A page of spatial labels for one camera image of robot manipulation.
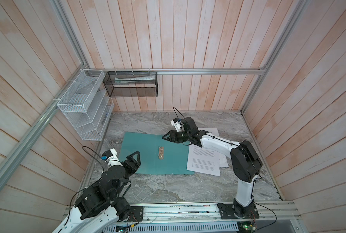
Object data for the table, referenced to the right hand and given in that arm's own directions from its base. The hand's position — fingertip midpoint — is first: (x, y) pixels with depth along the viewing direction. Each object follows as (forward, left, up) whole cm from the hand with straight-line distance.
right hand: (164, 138), depth 86 cm
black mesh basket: (+40, +26, +11) cm, 49 cm away
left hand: (-19, +11, +10) cm, 25 cm away
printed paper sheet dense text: (-7, -26, -15) cm, 30 cm away
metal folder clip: (-2, +3, -14) cm, 15 cm away
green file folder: (-4, +5, -14) cm, 16 cm away
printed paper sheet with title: (+17, -36, -15) cm, 43 cm away
